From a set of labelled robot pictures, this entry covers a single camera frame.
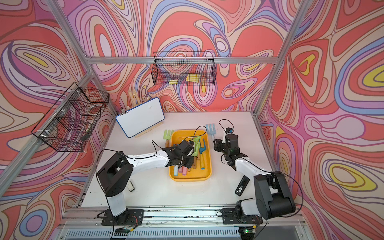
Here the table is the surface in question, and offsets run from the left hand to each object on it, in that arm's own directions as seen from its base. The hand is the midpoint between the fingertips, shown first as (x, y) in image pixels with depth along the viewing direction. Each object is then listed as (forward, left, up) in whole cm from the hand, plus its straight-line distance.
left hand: (194, 162), depth 89 cm
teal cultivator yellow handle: (+11, -6, -3) cm, 12 cm away
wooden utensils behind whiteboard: (+30, +37, +23) cm, 53 cm away
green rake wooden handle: (+21, +19, -3) cm, 28 cm away
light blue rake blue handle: (+26, -12, -3) cm, 29 cm away
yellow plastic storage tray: (-4, -5, -4) cm, 7 cm away
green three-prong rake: (+11, -2, +1) cm, 12 cm away
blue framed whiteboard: (+20, +33, +16) cm, 42 cm away
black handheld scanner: (-14, -26, 0) cm, 30 cm away
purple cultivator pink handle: (-5, +6, -1) cm, 8 cm away
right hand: (+10, -14, +5) cm, 18 cm away
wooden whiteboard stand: (+21, +39, -1) cm, 44 cm away
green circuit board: (-34, +35, -5) cm, 49 cm away
